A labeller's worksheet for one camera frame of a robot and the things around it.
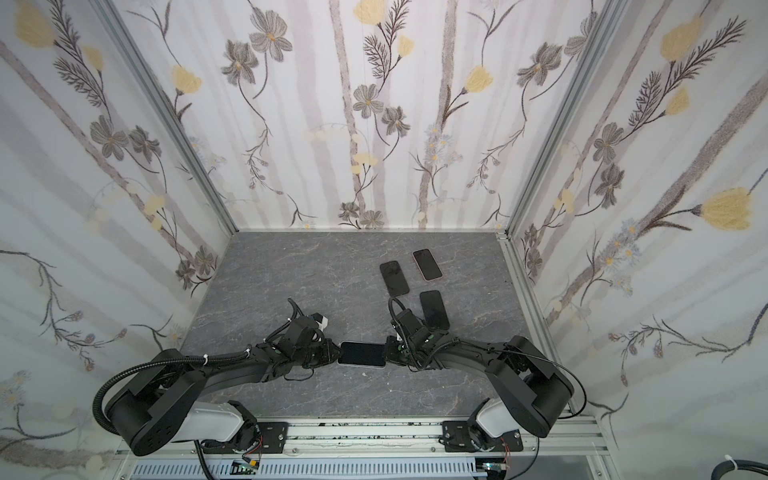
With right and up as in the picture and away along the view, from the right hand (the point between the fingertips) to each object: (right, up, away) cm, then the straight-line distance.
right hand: (372, 349), depth 85 cm
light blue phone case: (-3, -5, +1) cm, 6 cm away
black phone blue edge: (+19, +24, +26) cm, 41 cm away
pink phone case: (+16, +23, +22) cm, 36 cm away
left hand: (-10, 0, +2) cm, 10 cm away
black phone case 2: (+20, +9, +11) cm, 24 cm away
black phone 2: (+20, +9, +11) cm, 24 cm away
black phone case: (+7, +19, +22) cm, 30 cm away
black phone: (+7, +19, +22) cm, 30 cm away
